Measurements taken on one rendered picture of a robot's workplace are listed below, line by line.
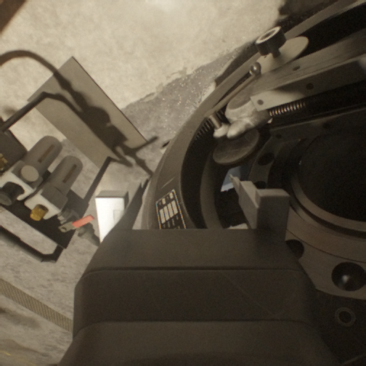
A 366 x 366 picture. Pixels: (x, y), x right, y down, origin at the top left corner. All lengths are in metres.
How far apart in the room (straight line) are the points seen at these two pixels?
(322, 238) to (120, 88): 0.88
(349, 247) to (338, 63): 0.23
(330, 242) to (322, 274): 0.04
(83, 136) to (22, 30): 0.42
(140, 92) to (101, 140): 0.29
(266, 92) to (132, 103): 0.72
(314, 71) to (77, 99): 0.92
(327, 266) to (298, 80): 0.25
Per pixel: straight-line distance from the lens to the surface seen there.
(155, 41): 0.99
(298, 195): 0.45
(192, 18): 0.96
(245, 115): 0.49
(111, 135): 1.18
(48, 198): 0.86
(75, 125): 1.22
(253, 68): 0.52
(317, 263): 0.38
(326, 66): 0.42
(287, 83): 0.43
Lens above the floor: 0.94
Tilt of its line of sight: 48 degrees down
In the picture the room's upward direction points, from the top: 170 degrees counter-clockwise
